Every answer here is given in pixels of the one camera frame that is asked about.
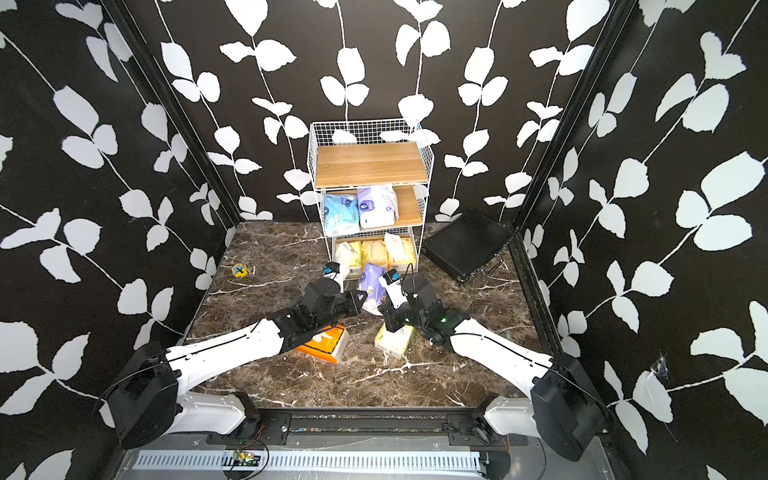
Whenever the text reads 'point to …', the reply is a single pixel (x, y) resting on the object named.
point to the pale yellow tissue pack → (394, 343)
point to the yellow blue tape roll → (240, 270)
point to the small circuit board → (247, 458)
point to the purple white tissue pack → (377, 206)
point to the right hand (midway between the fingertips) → (377, 304)
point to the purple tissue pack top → (370, 281)
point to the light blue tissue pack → (341, 214)
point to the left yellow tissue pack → (343, 257)
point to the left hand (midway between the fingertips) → (369, 290)
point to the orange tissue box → (328, 344)
